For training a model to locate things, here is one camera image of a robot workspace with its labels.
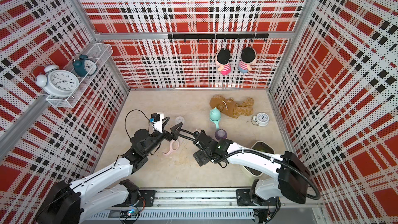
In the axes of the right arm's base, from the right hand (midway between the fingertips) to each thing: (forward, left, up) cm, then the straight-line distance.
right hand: (206, 151), depth 80 cm
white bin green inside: (+4, -30, -3) cm, 31 cm away
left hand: (+12, +15, +12) cm, 22 cm away
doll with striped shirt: (+49, -26, +24) cm, 60 cm away
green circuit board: (-26, +35, -7) cm, 44 cm away
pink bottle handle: (+6, +19, -6) cm, 21 cm away
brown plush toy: (+30, -14, 0) cm, 33 cm away
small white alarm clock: (+24, -36, -6) cm, 43 cm away
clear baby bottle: (+18, +15, +4) cm, 24 cm away
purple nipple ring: (+9, -8, +4) cm, 12 cm away
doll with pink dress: (+54, -11, +20) cm, 59 cm away
